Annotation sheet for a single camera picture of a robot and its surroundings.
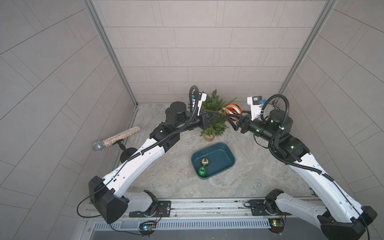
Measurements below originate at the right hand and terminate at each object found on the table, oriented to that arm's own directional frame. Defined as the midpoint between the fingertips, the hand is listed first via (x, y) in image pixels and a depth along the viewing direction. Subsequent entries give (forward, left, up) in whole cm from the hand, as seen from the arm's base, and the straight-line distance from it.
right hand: (230, 114), depth 62 cm
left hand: (-1, +4, +1) cm, 4 cm away
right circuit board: (-36, -20, -39) cm, 56 cm away
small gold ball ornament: (-6, +11, -33) cm, 35 cm away
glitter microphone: (-5, +59, -11) cm, 60 cm away
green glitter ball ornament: (-11, +13, -33) cm, 37 cm away
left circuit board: (-34, +39, -33) cm, 61 cm away
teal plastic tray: (-2, +2, -37) cm, 37 cm away
